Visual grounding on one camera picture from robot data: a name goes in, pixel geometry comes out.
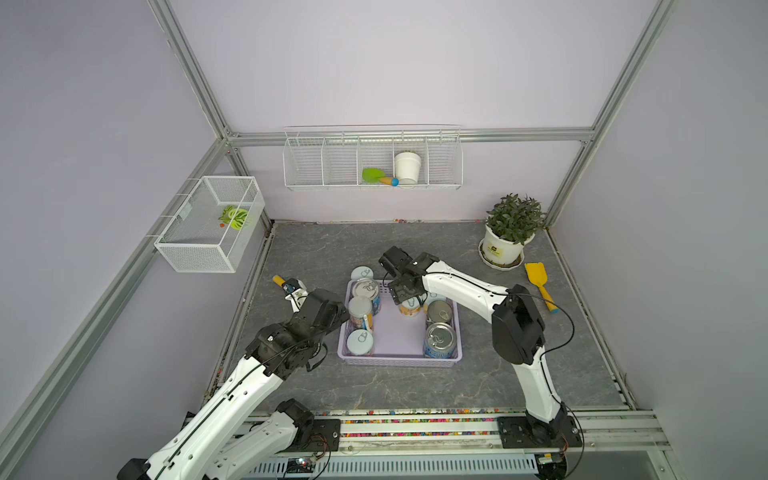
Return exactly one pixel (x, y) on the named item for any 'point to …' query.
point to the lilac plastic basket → (398, 338)
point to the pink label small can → (359, 341)
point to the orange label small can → (411, 307)
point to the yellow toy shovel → (537, 274)
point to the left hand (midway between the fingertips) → (328, 313)
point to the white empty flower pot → (408, 166)
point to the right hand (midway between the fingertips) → (409, 285)
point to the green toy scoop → (373, 175)
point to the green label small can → (362, 272)
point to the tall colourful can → (360, 310)
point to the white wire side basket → (211, 231)
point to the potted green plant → (511, 224)
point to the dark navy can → (440, 311)
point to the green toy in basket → (235, 219)
